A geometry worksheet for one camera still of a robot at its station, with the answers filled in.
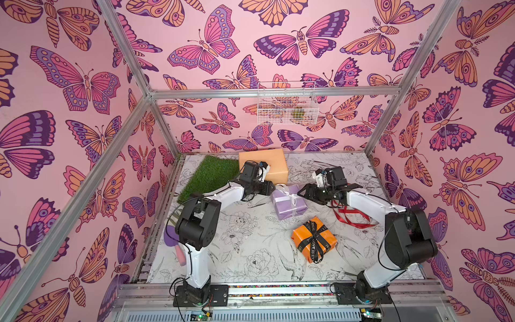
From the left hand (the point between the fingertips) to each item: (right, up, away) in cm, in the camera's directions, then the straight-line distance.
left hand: (274, 186), depth 96 cm
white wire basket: (+6, +39, -1) cm, 40 cm away
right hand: (+14, -3, -5) cm, 15 cm away
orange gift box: (+10, -18, -14) cm, 25 cm away
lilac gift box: (+6, -8, -6) cm, 12 cm away
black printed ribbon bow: (+15, -21, -17) cm, 31 cm away
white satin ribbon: (+8, -5, -4) cm, 10 cm away
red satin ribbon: (+37, -15, -2) cm, 40 cm away
